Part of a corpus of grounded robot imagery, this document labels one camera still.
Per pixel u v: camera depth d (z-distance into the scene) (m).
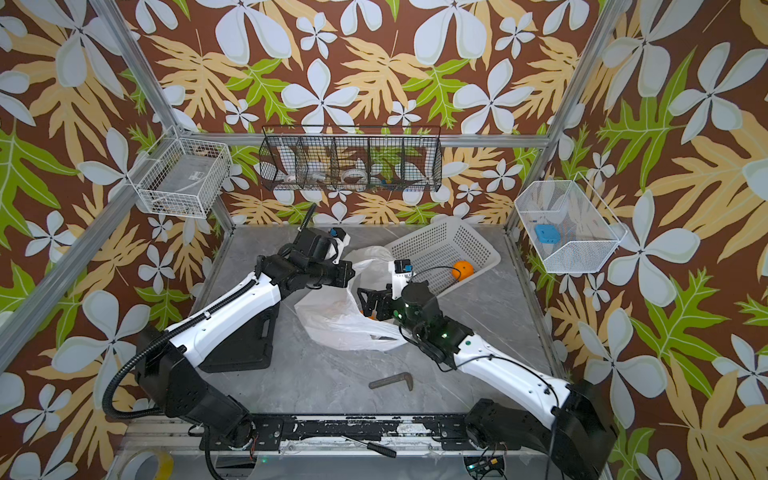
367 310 0.66
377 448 0.72
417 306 0.55
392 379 0.83
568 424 0.39
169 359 0.41
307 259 0.60
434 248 1.12
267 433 0.74
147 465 0.70
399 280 0.66
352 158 0.97
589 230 0.77
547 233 0.82
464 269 1.01
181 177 0.85
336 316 0.80
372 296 0.65
